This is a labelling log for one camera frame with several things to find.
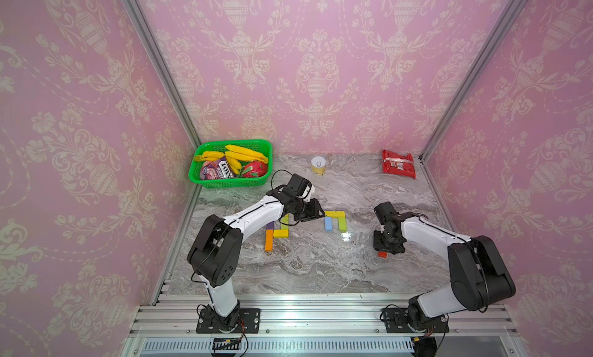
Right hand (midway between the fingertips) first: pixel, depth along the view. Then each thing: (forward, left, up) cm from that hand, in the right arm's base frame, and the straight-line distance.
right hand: (377, 248), depth 90 cm
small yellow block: (+8, +38, +1) cm, 39 cm away
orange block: (+5, +43, +1) cm, 43 cm away
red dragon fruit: (+37, +51, +10) cm, 64 cm away
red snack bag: (+40, -20, +4) cm, 45 cm away
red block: (-3, -1, +1) cm, 3 cm away
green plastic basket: (+51, +46, +10) cm, 70 cm away
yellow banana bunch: (+46, +60, +10) cm, 76 cm away
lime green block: (+11, +12, 0) cm, 16 cm away
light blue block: (+11, +18, +2) cm, 21 cm away
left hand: (+9, +21, +11) cm, 25 cm away
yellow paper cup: (+40, +20, +6) cm, 45 cm away
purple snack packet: (+38, +67, +9) cm, 77 cm away
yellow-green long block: (+15, +17, +2) cm, 23 cm away
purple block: (+12, +42, +1) cm, 44 cm away
